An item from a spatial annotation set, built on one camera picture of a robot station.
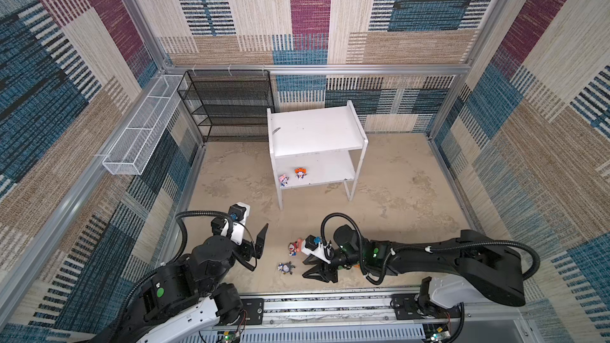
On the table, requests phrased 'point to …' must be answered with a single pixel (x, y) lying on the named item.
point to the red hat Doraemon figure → (292, 248)
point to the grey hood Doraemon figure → (286, 267)
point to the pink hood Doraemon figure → (283, 179)
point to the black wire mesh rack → (229, 105)
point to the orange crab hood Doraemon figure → (300, 172)
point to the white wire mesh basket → (130, 152)
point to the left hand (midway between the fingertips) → (252, 218)
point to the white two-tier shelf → (315, 147)
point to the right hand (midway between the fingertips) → (307, 271)
